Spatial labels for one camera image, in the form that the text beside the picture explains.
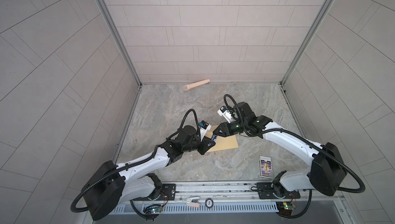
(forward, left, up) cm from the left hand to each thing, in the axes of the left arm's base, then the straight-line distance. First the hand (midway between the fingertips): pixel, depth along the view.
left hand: (216, 142), depth 76 cm
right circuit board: (-26, -30, -11) cm, 41 cm away
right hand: (+3, +1, +4) cm, 5 cm away
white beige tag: (-24, +11, -9) cm, 28 cm away
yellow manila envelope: (+4, -4, -13) cm, 14 cm away
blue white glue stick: (+1, +1, +3) cm, 4 cm away
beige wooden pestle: (+45, +18, -9) cm, 50 cm away
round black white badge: (-24, +4, -10) cm, 26 cm away
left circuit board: (-26, +27, -7) cm, 39 cm away
